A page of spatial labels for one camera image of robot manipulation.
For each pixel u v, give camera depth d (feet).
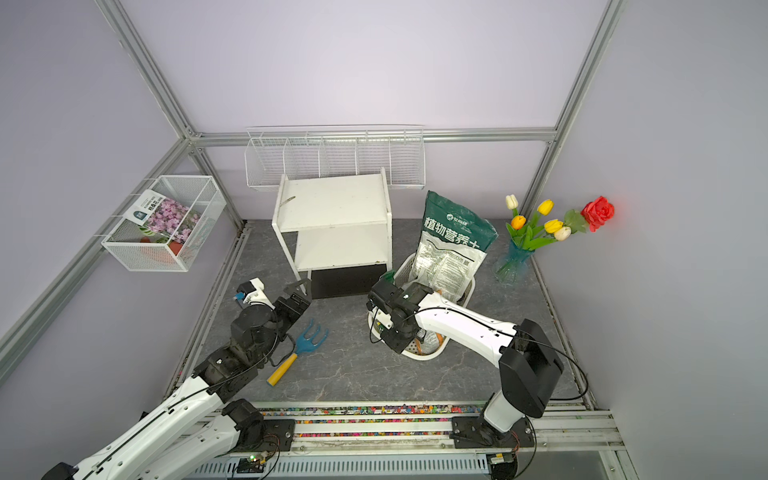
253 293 2.14
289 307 2.11
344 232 3.15
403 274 3.03
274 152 3.15
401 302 1.89
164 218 2.42
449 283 2.85
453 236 2.72
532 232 2.78
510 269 3.17
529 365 1.39
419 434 2.48
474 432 2.42
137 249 2.42
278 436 2.42
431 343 2.73
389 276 2.87
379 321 2.38
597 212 2.32
